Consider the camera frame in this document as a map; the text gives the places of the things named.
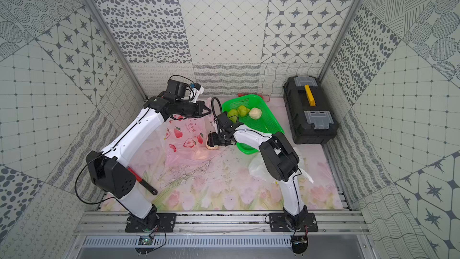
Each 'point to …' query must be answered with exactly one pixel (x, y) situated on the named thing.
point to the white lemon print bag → (257, 169)
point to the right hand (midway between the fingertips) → (214, 144)
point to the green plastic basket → (266, 123)
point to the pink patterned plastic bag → (185, 141)
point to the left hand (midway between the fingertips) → (216, 112)
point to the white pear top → (255, 113)
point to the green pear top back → (243, 111)
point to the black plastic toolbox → (310, 115)
